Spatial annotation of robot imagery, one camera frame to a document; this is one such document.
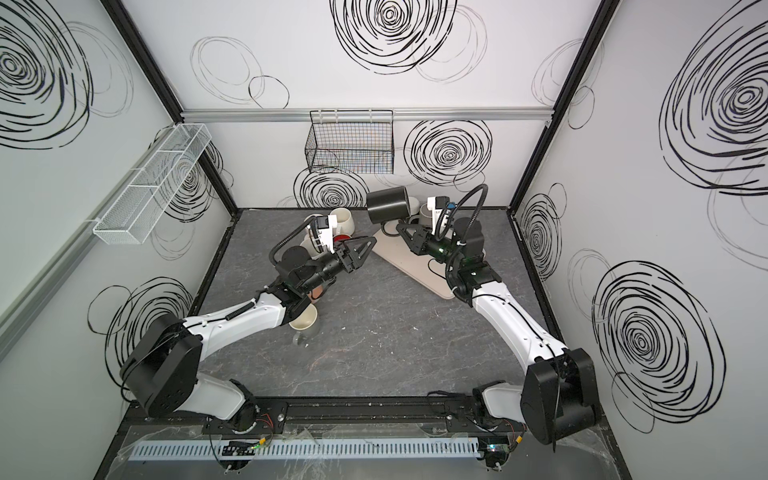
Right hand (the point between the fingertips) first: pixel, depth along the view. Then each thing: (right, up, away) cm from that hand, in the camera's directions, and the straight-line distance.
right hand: (394, 228), depth 73 cm
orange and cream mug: (-18, -15, -6) cm, 24 cm away
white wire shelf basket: (-64, +3, -1) cm, 65 cm away
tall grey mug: (-24, -27, +7) cm, 37 cm away
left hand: (-5, -3, -2) cm, 6 cm away
